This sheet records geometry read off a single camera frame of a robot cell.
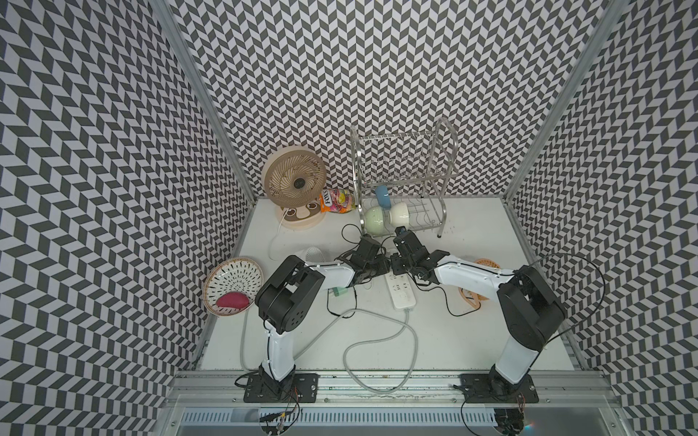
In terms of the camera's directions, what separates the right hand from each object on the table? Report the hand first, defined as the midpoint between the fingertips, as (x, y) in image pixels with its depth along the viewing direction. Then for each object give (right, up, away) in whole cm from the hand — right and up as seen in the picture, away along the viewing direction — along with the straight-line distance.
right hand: (398, 261), depth 93 cm
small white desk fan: (-29, +3, -4) cm, 30 cm away
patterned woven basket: (-58, -5, +1) cm, 58 cm away
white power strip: (0, -9, -3) cm, 10 cm away
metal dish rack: (+6, +33, +2) cm, 34 cm away
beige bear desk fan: (-37, +29, +1) cm, 47 cm away
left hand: (-4, -2, +4) cm, 6 cm away
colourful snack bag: (-24, +23, +22) cm, 39 cm away
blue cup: (-4, +23, +12) cm, 27 cm away
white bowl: (+1, +16, +3) cm, 17 cm away
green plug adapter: (-20, -9, -3) cm, 22 cm away
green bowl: (-8, +14, +1) cm, 17 cm away
